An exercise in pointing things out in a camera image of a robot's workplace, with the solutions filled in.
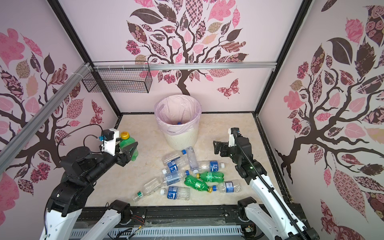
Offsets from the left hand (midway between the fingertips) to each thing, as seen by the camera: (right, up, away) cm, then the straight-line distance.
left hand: (132, 142), depth 61 cm
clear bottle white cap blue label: (+35, -17, +25) cm, 46 cm away
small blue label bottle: (+15, +9, +45) cm, 48 cm away
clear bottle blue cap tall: (+25, -14, +31) cm, 42 cm away
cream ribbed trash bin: (+18, -3, +28) cm, 34 cm away
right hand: (+41, 0, +16) cm, 44 cm away
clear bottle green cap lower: (-1, -29, +22) cm, 36 cm away
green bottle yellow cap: (+27, -25, +18) cm, 41 cm away
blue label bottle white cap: (+15, -16, +25) cm, 33 cm away
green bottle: (+35, -21, +20) cm, 46 cm away
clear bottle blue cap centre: (+13, -22, +20) cm, 33 cm away
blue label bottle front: (+15, -28, +15) cm, 35 cm away
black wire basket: (-36, +45, +61) cm, 84 cm away
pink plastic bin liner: (+14, +15, +40) cm, 45 cm away
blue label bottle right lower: (+44, -26, +17) cm, 54 cm away
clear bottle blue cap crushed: (+15, -12, +33) cm, 38 cm away
